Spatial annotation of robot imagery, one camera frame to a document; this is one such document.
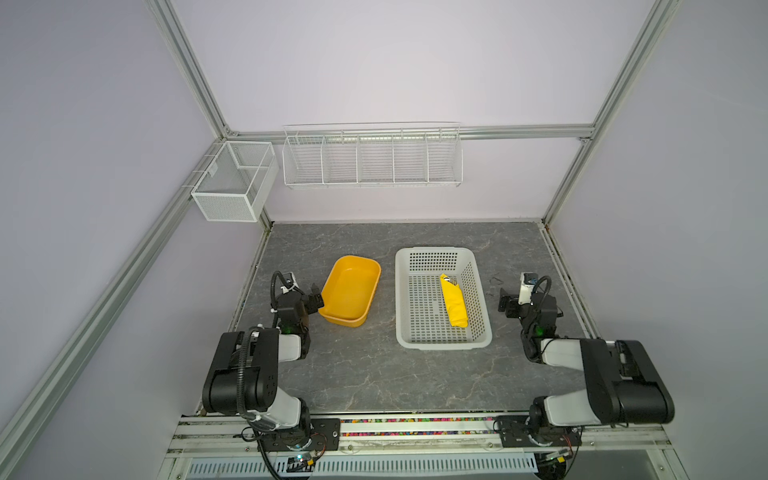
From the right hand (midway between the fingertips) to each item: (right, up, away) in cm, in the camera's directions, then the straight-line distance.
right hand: (521, 291), depth 92 cm
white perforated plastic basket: (-31, -9, +2) cm, 32 cm away
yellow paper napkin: (-20, -4, +4) cm, 20 cm away
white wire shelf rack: (-49, +47, +14) cm, 70 cm away
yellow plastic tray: (-55, -1, +11) cm, 56 cm away
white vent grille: (-9, -38, -21) cm, 45 cm away
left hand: (-69, 0, +1) cm, 69 cm away
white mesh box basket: (-93, +36, +7) cm, 100 cm away
